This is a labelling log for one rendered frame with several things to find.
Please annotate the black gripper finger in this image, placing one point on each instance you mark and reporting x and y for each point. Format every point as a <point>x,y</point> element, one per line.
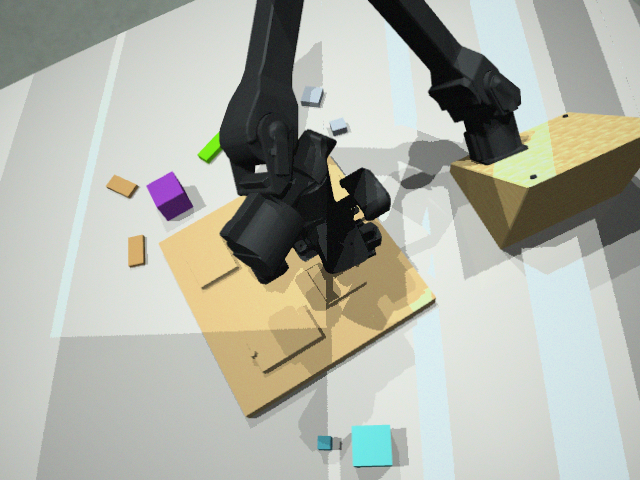
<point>308,255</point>

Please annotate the small teal block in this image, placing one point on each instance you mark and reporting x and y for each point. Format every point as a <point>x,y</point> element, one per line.
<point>325,443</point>

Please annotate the purple cube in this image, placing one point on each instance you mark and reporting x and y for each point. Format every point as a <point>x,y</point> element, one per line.
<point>169,196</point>

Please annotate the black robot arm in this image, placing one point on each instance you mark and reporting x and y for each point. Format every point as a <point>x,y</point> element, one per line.
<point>260,126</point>

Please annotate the green rectangular block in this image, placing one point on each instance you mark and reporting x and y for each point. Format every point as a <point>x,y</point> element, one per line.
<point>211,150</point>

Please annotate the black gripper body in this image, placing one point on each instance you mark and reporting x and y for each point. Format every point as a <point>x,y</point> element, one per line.
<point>364,189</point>

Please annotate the large teal square block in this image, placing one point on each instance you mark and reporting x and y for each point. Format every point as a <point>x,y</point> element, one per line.
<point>371,446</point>

